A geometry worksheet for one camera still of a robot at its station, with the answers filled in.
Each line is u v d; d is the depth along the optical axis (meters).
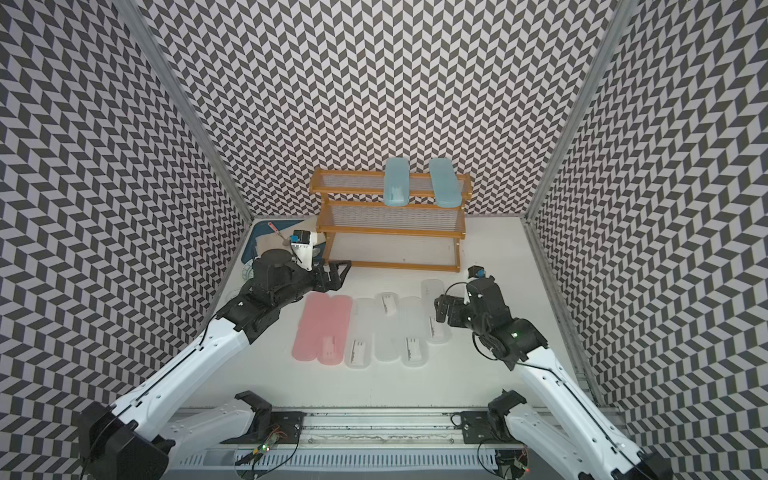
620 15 0.67
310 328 0.89
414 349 0.85
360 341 0.86
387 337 0.89
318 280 0.66
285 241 1.13
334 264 0.65
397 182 0.87
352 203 1.16
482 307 0.55
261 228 1.16
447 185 0.93
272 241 1.13
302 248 0.65
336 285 0.66
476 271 0.67
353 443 0.72
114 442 0.37
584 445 0.40
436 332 0.88
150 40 0.76
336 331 0.89
